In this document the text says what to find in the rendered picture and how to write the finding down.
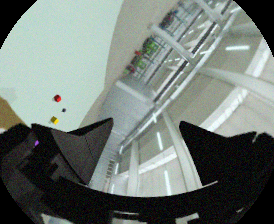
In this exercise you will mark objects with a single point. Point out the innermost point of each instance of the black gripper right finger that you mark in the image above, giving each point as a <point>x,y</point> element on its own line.
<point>211,152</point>

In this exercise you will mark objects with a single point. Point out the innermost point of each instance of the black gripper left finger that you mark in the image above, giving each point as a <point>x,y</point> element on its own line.
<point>80,149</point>

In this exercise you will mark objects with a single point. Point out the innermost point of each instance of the red block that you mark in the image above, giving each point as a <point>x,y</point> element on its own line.
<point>57,98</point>

